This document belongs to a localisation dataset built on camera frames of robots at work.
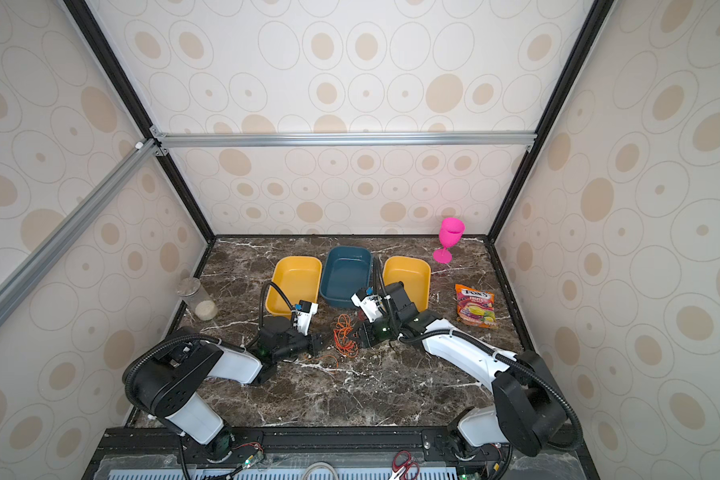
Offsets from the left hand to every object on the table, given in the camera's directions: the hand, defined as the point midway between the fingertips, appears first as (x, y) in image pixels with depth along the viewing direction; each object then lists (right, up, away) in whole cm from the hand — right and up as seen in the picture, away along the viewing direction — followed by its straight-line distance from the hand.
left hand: (343, 332), depth 85 cm
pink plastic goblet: (+35, +29, +16) cm, 49 cm away
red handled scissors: (+14, -30, -15) cm, 36 cm away
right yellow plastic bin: (+24, +16, +22) cm, 36 cm away
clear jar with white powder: (-47, +6, +12) cm, 48 cm away
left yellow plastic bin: (-18, +14, +21) cm, 31 cm away
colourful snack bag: (+42, +5, +12) cm, 44 cm away
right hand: (+3, 0, -4) cm, 5 cm away
